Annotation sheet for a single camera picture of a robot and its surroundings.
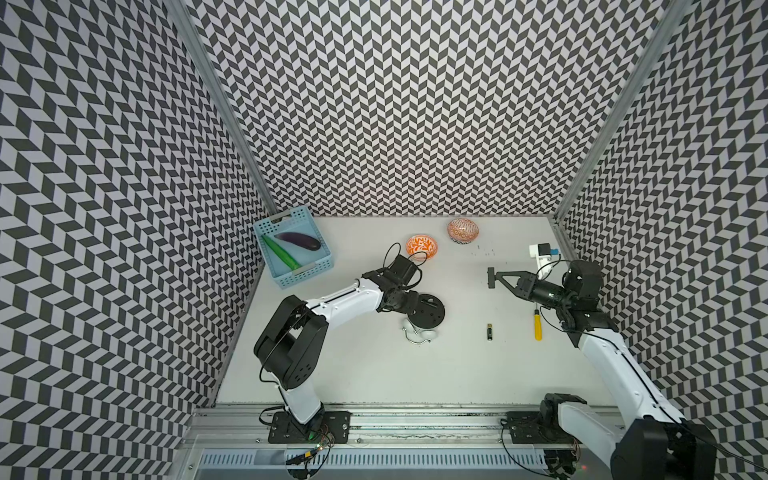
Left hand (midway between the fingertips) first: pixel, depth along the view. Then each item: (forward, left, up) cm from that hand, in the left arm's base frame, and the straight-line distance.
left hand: (406, 305), depth 89 cm
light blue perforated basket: (+29, +43, -8) cm, 53 cm away
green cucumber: (+24, +46, -5) cm, 52 cm away
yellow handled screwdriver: (-4, -41, -6) cm, 41 cm away
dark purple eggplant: (+32, +41, -6) cm, 52 cm away
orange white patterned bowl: (+25, -6, -3) cm, 26 cm away
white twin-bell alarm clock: (-6, -5, -2) cm, 7 cm away
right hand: (-2, -23, +16) cm, 28 cm away
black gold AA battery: (-7, -25, -5) cm, 26 cm away
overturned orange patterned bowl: (+33, -22, -2) cm, 39 cm away
